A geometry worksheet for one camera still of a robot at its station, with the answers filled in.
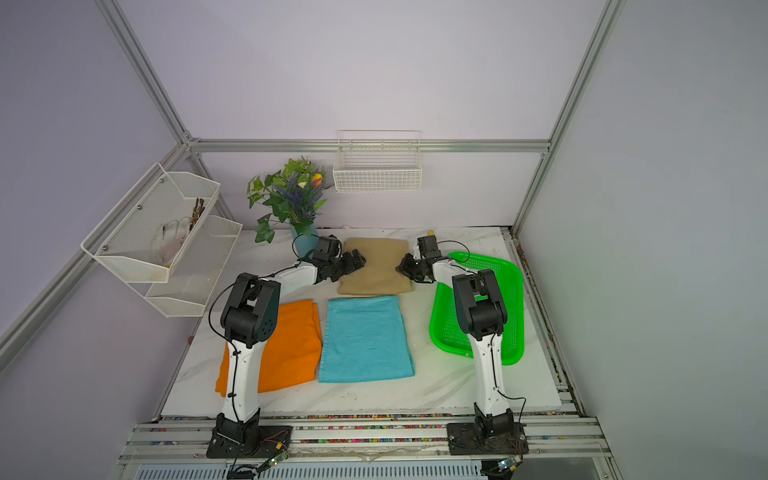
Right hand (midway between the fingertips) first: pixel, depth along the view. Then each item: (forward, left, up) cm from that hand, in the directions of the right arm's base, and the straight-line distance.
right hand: (399, 270), depth 107 cm
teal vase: (+3, +32, +12) cm, 34 cm away
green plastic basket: (-23, -14, -1) cm, 27 cm away
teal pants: (-27, +11, +2) cm, 30 cm away
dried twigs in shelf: (-2, +56, +32) cm, 65 cm away
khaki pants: (0, +5, 0) cm, 5 cm away
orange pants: (-32, +33, +2) cm, 46 cm away
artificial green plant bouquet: (+4, +31, +33) cm, 45 cm away
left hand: (+1, +15, +2) cm, 15 cm away
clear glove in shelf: (-10, +62, +29) cm, 69 cm away
